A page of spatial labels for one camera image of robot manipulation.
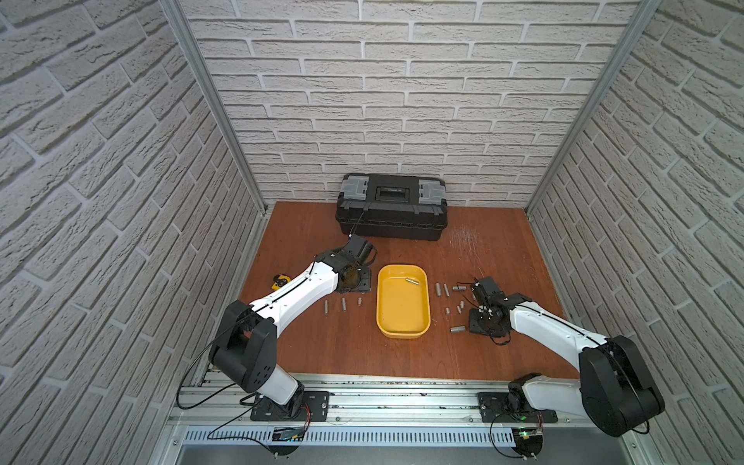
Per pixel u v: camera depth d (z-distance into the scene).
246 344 0.43
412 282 0.97
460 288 0.95
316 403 0.74
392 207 0.97
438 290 0.95
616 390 0.42
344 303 0.92
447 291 0.95
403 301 0.93
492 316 0.64
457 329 0.86
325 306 0.92
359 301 0.92
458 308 0.92
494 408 0.74
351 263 0.61
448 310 0.91
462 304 0.92
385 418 0.73
